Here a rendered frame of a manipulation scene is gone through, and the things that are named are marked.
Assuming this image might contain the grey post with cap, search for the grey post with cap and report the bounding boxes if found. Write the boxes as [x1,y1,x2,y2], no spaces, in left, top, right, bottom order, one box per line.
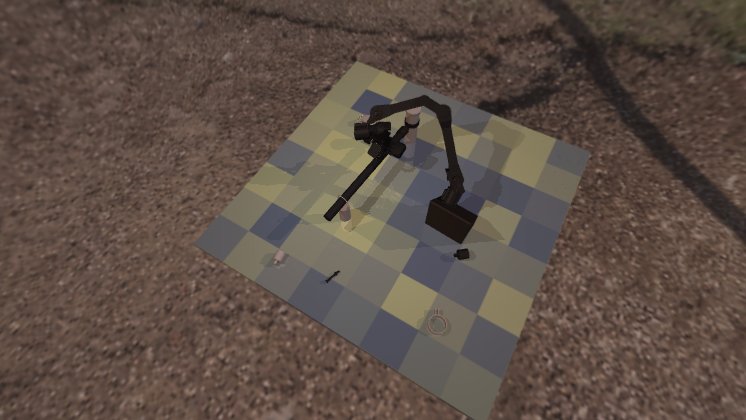
[404,107,421,144]

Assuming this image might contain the black round pipe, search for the black round pipe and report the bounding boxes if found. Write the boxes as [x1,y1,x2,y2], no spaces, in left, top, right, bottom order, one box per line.
[324,132,403,221]

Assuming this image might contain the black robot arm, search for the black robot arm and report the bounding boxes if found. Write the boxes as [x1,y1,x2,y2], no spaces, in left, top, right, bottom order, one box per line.
[354,95,465,208]

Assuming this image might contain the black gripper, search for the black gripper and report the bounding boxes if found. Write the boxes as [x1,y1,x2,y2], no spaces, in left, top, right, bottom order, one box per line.
[363,131,406,159]

